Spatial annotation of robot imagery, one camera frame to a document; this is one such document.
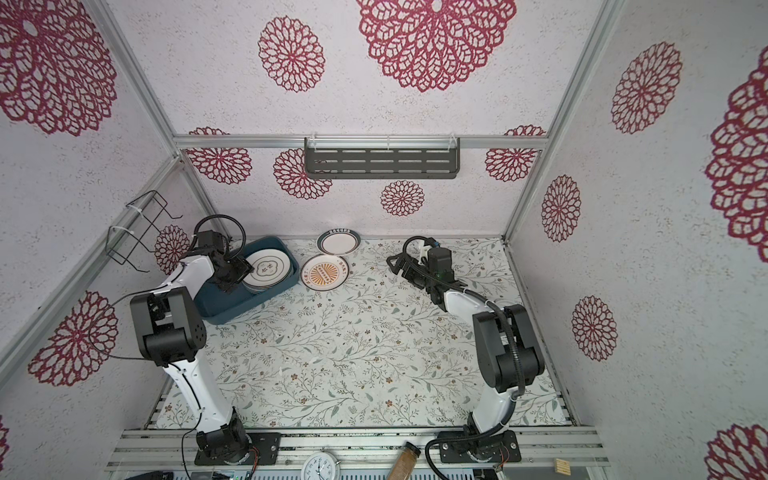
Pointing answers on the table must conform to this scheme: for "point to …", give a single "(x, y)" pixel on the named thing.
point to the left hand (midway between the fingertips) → (247, 280)
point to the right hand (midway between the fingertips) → (396, 259)
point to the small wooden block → (563, 467)
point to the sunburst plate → (324, 271)
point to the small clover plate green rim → (270, 268)
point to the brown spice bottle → (404, 463)
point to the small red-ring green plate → (338, 242)
